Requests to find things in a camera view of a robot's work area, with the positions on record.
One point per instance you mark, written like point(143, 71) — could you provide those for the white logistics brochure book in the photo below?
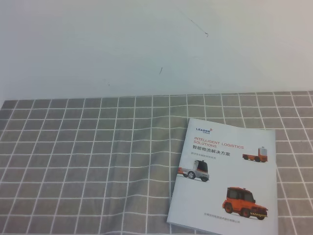
point(226, 181)

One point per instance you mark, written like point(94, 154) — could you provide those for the grey white-checked tablecloth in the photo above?
point(106, 166)

